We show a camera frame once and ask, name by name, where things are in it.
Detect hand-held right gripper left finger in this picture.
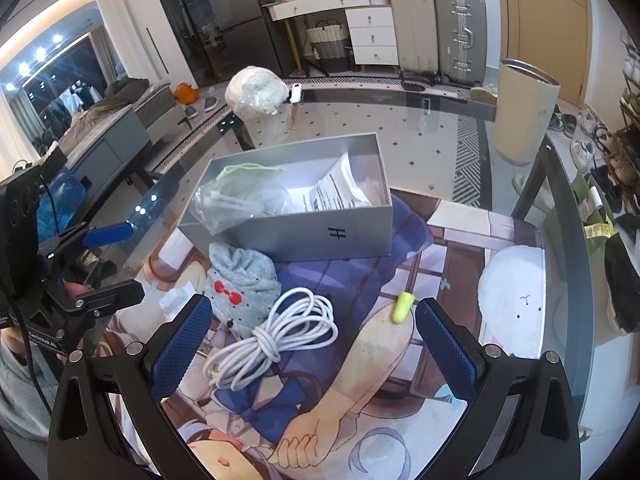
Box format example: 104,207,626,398
47,293,215,480

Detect clear bag with green cloth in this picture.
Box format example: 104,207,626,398
192,162,299,234

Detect white coiled cable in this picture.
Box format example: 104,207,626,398
208,287,340,391

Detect grey bed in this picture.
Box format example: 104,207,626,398
59,77,179,187

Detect beige cylinder bin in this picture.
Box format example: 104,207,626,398
492,58,561,166

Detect white suitcase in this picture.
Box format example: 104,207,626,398
388,0,436,77

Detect woven basket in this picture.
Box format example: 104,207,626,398
304,17,351,59

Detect white desk with drawers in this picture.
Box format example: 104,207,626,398
262,0,401,69

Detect orange bag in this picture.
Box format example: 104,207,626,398
172,82,199,106

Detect blue plastic bag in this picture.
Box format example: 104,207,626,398
37,167,84,242

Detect printed cartoon desk mat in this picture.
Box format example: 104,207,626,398
97,192,549,480

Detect white plastic wrapper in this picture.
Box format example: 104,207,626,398
159,282,202,312

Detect dark window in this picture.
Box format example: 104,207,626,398
0,29,132,147

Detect beige wooden door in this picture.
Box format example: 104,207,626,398
502,0,594,109

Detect shoes on floor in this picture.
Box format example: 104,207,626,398
547,104,617,172

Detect grey sock with red bow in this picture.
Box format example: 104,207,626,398
202,242,282,339

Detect metal shoe rack with shoes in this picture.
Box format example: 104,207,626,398
612,29,640,212

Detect dark glass cabinet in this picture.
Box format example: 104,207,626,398
145,0,224,89

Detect white bundle in plastic bag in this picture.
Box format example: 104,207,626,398
224,65,290,120

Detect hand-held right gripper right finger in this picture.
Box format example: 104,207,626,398
414,297,584,480

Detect black cloth bag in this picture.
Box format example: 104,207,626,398
602,232,640,334

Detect silver aluminium suitcase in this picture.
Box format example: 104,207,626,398
433,0,489,87

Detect yellow foam earplug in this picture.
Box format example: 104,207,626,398
393,293,414,324

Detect silver cardboard box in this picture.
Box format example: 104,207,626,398
178,132,393,263

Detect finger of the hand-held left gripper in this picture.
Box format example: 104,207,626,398
47,280,146,322
37,220,135,262

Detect grey fridge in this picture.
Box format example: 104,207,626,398
197,0,296,87

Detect green paper bag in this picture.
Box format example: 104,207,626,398
574,169,619,262

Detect white-handled knife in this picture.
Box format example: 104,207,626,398
288,84,304,131

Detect clear bag with printed paper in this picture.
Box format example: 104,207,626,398
302,153,374,214

